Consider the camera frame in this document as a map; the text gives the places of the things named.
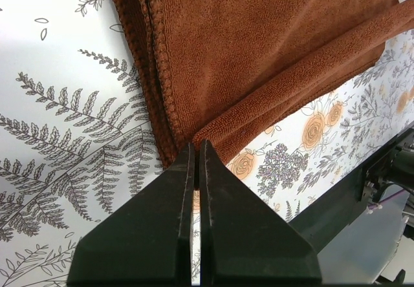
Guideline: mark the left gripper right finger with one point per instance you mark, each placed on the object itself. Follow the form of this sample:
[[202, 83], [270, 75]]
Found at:
[[243, 241]]

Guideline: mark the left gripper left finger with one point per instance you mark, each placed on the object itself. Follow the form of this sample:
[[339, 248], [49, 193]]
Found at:
[[147, 241]]

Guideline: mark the brown towel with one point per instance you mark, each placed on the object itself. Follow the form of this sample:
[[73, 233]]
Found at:
[[225, 70]]

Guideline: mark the floral table mat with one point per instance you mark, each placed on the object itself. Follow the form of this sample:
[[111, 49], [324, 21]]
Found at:
[[76, 142]]

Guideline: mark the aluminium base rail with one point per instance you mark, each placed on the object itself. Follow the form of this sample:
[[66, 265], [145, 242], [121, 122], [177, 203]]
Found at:
[[354, 242]]

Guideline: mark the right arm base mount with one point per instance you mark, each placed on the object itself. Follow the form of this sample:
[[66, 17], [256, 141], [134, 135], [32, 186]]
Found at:
[[390, 165]]

